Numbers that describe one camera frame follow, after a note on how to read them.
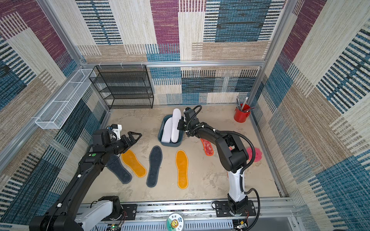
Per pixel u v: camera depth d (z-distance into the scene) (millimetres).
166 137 1006
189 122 758
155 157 919
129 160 909
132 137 700
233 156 527
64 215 392
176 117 1005
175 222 638
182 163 895
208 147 964
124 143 687
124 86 1085
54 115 706
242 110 1034
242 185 576
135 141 700
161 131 999
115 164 885
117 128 731
